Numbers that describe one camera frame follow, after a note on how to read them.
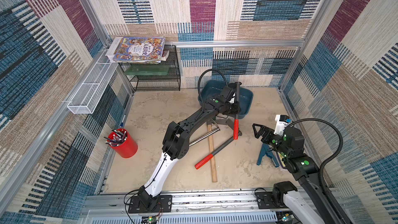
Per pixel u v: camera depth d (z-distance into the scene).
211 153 0.87
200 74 0.75
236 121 0.87
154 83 1.19
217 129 0.94
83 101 0.70
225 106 0.73
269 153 0.85
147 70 0.99
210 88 1.18
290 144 0.56
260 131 0.67
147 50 0.80
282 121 0.66
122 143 0.78
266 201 0.73
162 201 0.74
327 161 0.52
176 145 0.58
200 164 0.81
